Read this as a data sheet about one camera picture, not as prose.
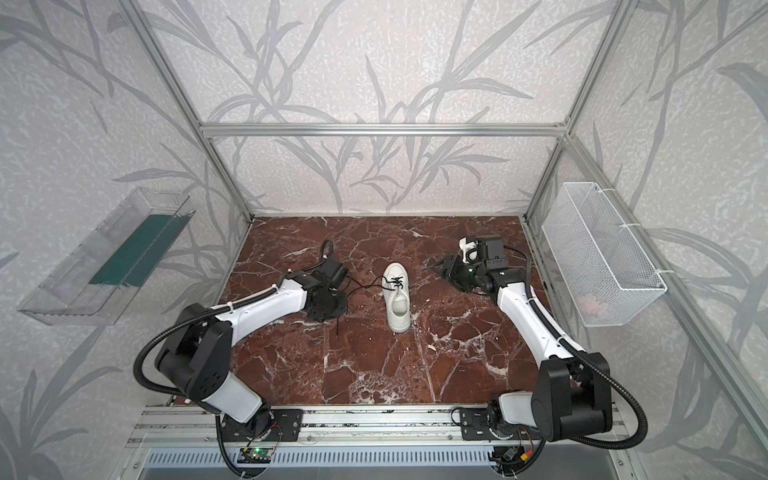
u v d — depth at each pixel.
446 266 0.74
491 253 0.65
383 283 0.97
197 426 0.75
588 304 0.73
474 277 0.64
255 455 0.71
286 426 0.73
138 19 0.71
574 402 0.41
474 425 0.73
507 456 0.76
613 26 0.73
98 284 0.63
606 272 0.61
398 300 0.91
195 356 0.44
